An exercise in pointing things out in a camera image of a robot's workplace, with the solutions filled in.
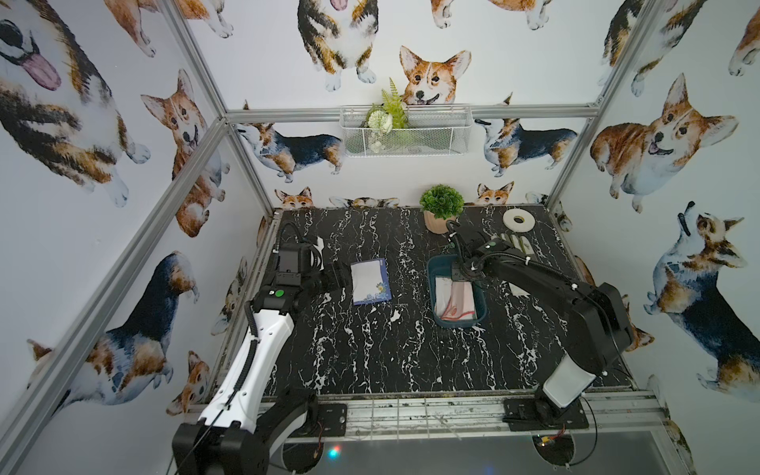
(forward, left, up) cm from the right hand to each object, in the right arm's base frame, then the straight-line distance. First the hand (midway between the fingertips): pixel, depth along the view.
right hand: (457, 270), depth 88 cm
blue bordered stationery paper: (+3, +28, -12) cm, 30 cm away
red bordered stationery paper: (-5, +1, -9) cm, 10 cm away
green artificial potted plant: (+24, +2, +5) cm, 25 cm away
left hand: (-5, +32, +10) cm, 33 cm away
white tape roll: (+29, -31, -14) cm, 44 cm away
